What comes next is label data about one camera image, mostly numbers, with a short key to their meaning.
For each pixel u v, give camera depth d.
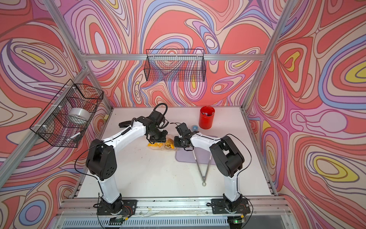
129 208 0.72
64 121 0.68
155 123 0.71
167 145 0.93
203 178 0.81
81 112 0.74
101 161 0.48
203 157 0.91
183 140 0.71
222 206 0.73
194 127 1.07
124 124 1.07
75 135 0.72
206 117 0.98
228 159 0.51
